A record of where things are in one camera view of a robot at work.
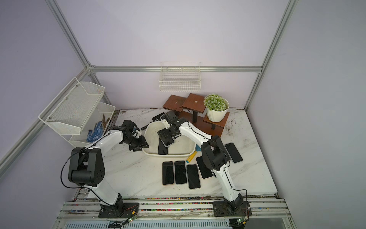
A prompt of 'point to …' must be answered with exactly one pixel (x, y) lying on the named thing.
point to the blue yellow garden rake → (198, 149)
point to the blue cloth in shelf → (93, 135)
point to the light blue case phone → (193, 176)
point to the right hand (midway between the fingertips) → (168, 136)
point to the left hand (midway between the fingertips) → (146, 148)
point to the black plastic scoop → (157, 118)
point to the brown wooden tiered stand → (192, 109)
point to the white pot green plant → (217, 107)
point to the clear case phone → (167, 172)
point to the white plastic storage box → (182, 145)
